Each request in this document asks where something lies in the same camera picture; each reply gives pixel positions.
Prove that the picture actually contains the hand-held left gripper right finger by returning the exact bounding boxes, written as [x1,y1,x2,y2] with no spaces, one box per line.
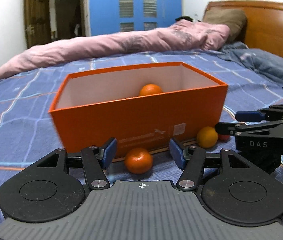
[169,138,253,192]

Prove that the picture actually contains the grey-blue blanket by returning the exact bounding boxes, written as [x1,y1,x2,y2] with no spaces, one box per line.
[219,41,283,98]

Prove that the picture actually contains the dimpled orange tangerine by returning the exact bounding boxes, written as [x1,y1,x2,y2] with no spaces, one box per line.
[124,147,154,175]

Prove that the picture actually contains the blue plaid bedsheet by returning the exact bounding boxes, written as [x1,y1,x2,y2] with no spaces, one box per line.
[0,50,283,230]

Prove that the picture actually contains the orange cardboard box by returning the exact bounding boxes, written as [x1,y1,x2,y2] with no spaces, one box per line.
[49,62,229,159]

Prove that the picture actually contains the blue wardrobe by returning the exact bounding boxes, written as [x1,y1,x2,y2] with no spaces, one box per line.
[88,0,183,37]

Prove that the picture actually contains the brown pillow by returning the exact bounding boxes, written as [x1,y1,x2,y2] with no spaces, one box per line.
[202,9,247,42]

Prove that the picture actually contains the pink quilt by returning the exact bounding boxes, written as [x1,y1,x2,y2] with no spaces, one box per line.
[0,20,231,80]

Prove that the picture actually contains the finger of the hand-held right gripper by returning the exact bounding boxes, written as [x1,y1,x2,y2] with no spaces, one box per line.
[235,104,283,123]
[215,119,283,138]

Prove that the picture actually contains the large orange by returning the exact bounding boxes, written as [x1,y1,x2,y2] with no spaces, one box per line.
[139,83,164,97]

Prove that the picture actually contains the yellowish tangerine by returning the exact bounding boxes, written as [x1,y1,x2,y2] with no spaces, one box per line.
[197,126,218,149]

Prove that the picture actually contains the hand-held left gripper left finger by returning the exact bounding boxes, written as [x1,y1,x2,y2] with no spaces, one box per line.
[35,137,118,191]

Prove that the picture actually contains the wooden headboard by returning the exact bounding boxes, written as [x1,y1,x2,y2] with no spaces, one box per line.
[204,0,283,67]

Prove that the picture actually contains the brown wooden door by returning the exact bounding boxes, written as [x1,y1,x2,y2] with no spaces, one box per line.
[24,0,51,50]

